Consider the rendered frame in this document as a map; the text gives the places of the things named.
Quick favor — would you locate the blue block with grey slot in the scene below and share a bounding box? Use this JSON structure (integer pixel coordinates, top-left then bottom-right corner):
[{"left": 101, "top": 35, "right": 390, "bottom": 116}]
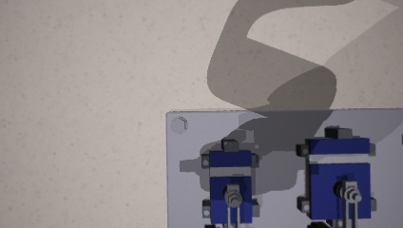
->
[{"left": 305, "top": 138, "right": 371, "bottom": 220}]

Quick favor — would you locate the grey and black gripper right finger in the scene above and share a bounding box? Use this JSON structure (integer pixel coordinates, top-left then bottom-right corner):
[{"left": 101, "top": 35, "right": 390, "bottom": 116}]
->
[{"left": 307, "top": 221, "right": 330, "bottom": 228}]

